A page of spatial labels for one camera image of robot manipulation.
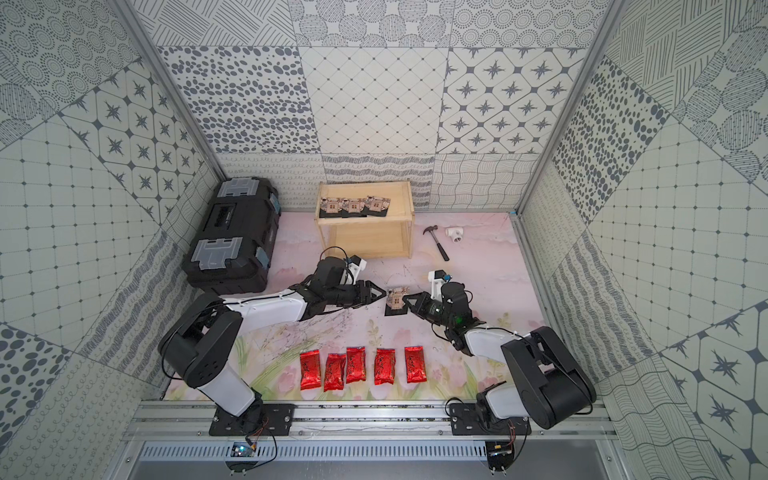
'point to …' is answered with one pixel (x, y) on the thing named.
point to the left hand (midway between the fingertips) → (383, 290)
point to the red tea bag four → (384, 366)
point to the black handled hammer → (440, 248)
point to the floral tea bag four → (395, 296)
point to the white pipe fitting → (456, 233)
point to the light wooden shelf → (369, 219)
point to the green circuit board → (242, 449)
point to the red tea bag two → (334, 372)
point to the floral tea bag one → (330, 207)
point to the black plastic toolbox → (230, 254)
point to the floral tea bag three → (377, 206)
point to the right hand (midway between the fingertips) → (403, 300)
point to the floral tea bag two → (354, 205)
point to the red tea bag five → (415, 364)
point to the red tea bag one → (310, 370)
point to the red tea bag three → (356, 364)
